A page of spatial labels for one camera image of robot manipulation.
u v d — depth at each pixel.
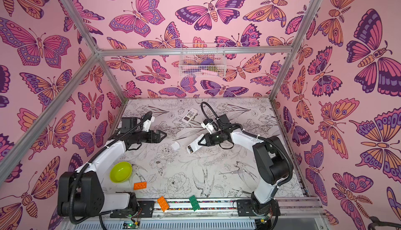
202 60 0.97
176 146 0.96
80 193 0.41
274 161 0.47
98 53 0.92
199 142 0.85
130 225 0.73
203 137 0.83
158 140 0.76
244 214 0.73
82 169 0.44
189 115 1.09
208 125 0.83
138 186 0.80
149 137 0.76
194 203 0.74
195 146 0.87
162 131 0.79
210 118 0.83
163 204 0.74
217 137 0.78
